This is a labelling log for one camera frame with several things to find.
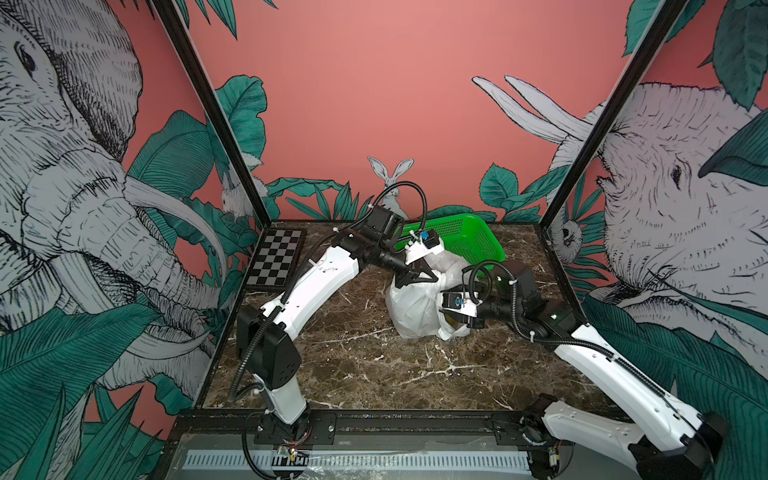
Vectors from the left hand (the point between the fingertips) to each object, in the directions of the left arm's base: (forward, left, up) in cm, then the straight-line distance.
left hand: (435, 273), depth 71 cm
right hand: (-4, -1, -2) cm, 4 cm away
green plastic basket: (+35, -20, -27) cm, 48 cm away
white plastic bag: (-4, +5, -10) cm, 12 cm away
